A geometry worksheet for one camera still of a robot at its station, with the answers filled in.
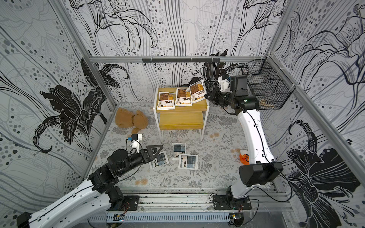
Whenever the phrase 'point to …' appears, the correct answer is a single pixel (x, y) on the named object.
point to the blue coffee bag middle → (188, 162)
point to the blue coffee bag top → (178, 148)
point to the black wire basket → (270, 83)
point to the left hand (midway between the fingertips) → (162, 153)
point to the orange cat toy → (244, 159)
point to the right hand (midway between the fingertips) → (206, 94)
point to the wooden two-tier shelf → (175, 111)
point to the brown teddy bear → (125, 118)
